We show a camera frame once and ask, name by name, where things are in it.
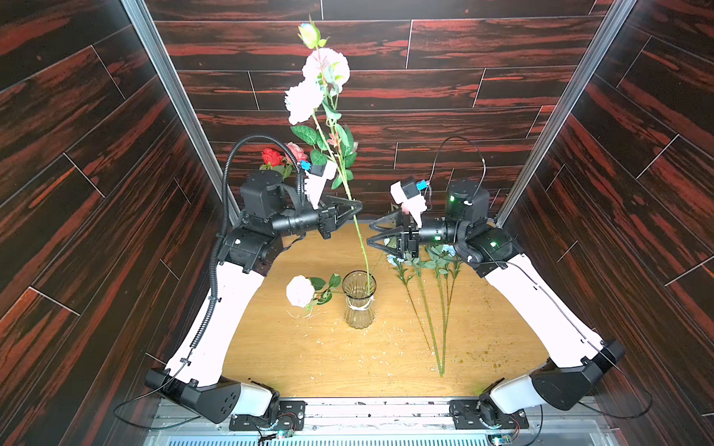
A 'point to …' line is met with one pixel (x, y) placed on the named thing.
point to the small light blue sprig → (396, 260)
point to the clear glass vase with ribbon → (359, 287)
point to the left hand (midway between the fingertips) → (360, 208)
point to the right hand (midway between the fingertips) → (373, 227)
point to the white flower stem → (435, 275)
